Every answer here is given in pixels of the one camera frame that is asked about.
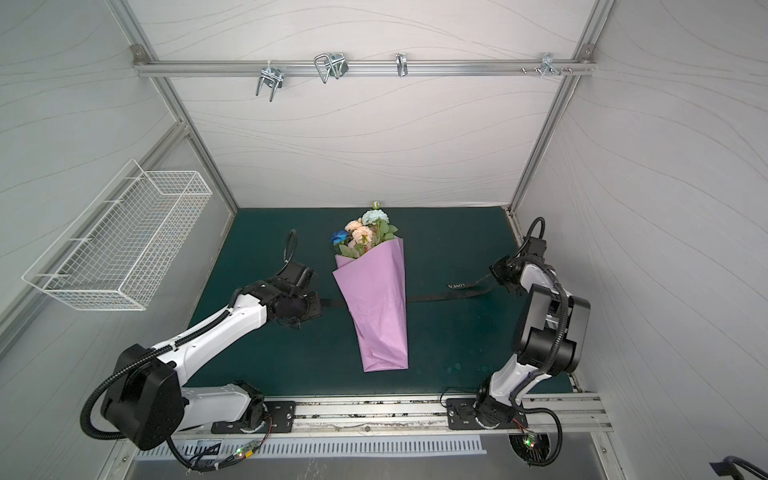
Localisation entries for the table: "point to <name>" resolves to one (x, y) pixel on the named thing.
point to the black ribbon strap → (329, 302)
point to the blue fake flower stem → (339, 236)
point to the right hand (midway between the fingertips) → (500, 264)
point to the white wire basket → (114, 253)
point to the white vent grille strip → (203, 448)
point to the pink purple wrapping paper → (374, 285)
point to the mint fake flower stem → (378, 222)
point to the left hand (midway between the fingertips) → (321, 305)
